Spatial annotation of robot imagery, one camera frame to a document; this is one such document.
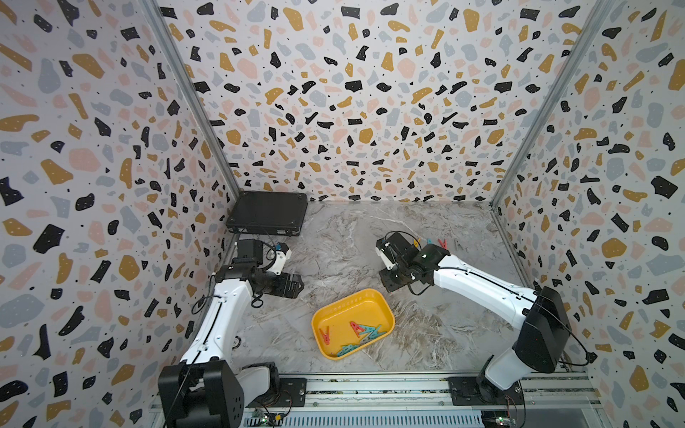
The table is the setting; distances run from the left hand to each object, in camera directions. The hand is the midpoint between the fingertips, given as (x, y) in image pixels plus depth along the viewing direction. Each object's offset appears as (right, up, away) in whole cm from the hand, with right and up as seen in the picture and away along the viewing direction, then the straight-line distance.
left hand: (289, 282), depth 82 cm
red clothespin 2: (+56, +10, +25) cm, 62 cm away
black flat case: (-21, +24, +41) cm, 52 cm away
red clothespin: (+11, -17, +2) cm, 21 cm away
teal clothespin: (+26, -16, +2) cm, 31 cm away
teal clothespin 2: (+18, -19, -3) cm, 27 cm away
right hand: (+29, +1, 0) cm, 29 cm away
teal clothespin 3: (+51, +11, +27) cm, 59 cm away
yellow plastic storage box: (+19, -14, +4) cm, 24 cm away
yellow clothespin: (+35, +13, -18) cm, 42 cm away
